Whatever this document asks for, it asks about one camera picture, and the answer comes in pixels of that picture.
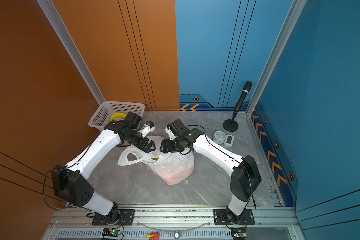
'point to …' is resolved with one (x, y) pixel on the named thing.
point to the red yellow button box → (153, 236)
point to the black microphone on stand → (231, 125)
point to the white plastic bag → (172, 168)
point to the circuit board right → (238, 233)
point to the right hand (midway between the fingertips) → (163, 149)
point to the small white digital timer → (229, 141)
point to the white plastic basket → (103, 112)
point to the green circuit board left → (113, 232)
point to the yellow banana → (117, 115)
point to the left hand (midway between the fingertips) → (148, 143)
